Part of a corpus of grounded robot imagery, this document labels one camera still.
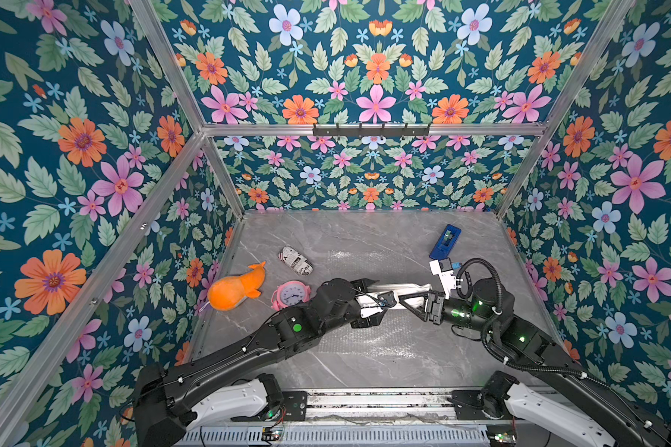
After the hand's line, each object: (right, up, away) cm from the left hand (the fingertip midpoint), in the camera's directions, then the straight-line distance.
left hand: (384, 291), depth 68 cm
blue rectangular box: (+27, +12, +36) cm, 47 cm away
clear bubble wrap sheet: (+7, -17, +18) cm, 26 cm away
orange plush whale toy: (-48, -4, +19) cm, 52 cm away
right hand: (+5, 0, -5) cm, 7 cm away
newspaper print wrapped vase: (-29, +5, +33) cm, 44 cm away
